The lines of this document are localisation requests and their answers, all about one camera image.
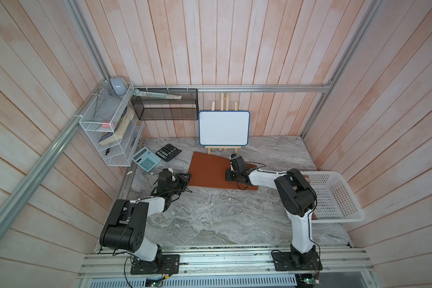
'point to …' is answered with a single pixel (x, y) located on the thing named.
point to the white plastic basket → (336, 201)
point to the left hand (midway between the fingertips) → (192, 178)
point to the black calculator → (168, 152)
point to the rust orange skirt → (208, 170)
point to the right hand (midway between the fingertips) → (226, 173)
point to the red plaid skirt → (314, 214)
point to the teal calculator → (146, 159)
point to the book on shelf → (108, 138)
